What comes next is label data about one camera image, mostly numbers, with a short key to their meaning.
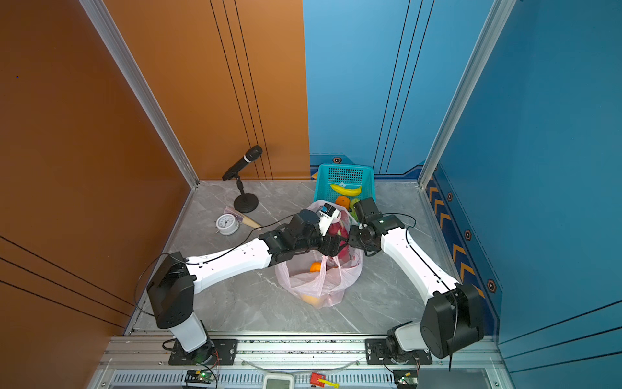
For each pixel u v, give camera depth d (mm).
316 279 705
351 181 1179
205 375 706
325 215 695
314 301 790
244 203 1118
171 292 446
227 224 996
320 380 678
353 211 681
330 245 686
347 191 1136
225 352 736
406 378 707
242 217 1054
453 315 408
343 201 1073
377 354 725
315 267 849
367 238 582
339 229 746
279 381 669
